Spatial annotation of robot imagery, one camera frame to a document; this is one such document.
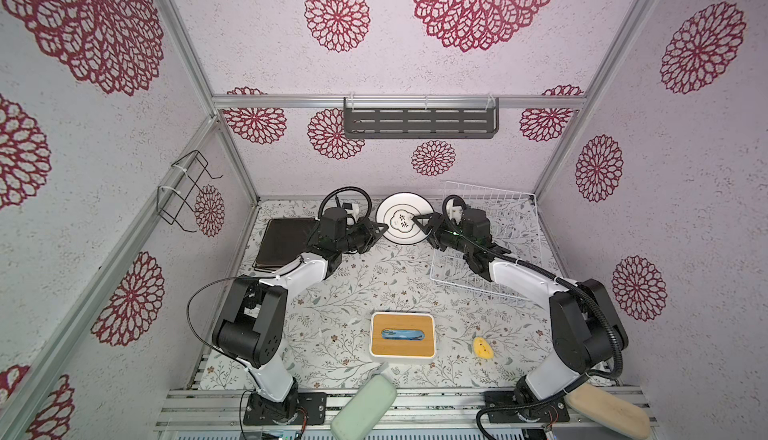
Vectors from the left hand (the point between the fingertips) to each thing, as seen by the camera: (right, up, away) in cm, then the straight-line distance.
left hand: (388, 229), depth 87 cm
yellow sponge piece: (+25, -32, -5) cm, 42 cm away
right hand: (+7, +3, -3) cm, 9 cm away
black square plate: (-40, -4, +26) cm, 48 cm away
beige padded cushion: (+52, -43, -16) cm, 70 cm away
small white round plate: (+3, +5, +2) cm, 6 cm away
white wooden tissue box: (+4, -30, -3) cm, 30 cm away
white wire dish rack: (+47, 0, +24) cm, 53 cm away
